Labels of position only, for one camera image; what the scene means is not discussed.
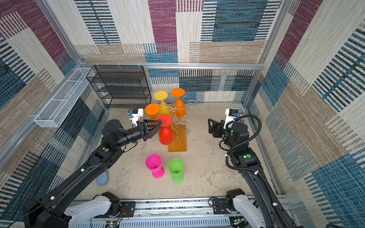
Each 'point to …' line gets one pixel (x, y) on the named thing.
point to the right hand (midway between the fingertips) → (215, 122)
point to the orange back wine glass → (180, 108)
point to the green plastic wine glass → (176, 167)
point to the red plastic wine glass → (166, 131)
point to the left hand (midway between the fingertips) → (161, 125)
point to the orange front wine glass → (152, 109)
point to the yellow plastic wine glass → (165, 109)
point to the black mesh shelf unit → (120, 86)
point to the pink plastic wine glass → (154, 163)
